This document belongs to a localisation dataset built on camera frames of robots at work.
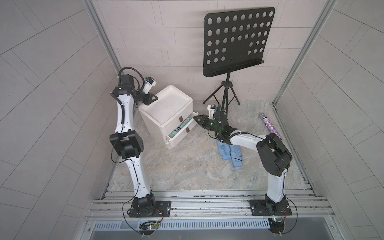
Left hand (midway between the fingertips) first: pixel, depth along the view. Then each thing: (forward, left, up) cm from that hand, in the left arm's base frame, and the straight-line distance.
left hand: (157, 95), depth 89 cm
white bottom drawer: (-25, -10, -12) cm, 29 cm away
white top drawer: (-21, -10, -2) cm, 24 cm away
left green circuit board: (-62, -3, -22) cm, 66 cm away
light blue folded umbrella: (-26, -41, -21) cm, 53 cm away
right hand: (-12, -22, -6) cm, 26 cm away
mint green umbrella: (-16, -15, -10) cm, 24 cm away
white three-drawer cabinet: (-16, -10, 0) cm, 19 cm away
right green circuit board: (-60, -61, -23) cm, 88 cm away
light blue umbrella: (-29, -47, -20) cm, 59 cm away
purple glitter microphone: (-8, -73, -19) cm, 76 cm away
